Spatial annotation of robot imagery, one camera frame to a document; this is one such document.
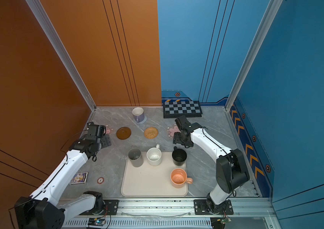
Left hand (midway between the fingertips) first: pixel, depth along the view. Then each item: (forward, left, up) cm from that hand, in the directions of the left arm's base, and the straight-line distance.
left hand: (99, 139), depth 81 cm
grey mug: (-4, -20, -12) cm, 24 cm away
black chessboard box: (+38, -44, -13) cm, 60 cm away
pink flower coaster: (+19, -42, -16) cm, 49 cm away
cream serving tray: (-16, -28, -19) cm, 37 cm away
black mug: (-4, -47, -11) cm, 48 cm away
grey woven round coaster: (+27, -20, -16) cm, 37 cm away
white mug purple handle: (+30, -17, -11) cm, 36 cm away
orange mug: (-16, -46, -15) cm, 51 cm away
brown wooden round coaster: (+16, -7, -16) cm, 24 cm away
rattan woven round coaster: (+17, -27, -17) cm, 36 cm away
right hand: (+3, -46, -6) cm, 47 cm away
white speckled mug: (-2, -31, -15) cm, 35 cm away
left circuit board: (-37, -4, -18) cm, 41 cm away
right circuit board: (-37, -65, -17) cm, 77 cm away
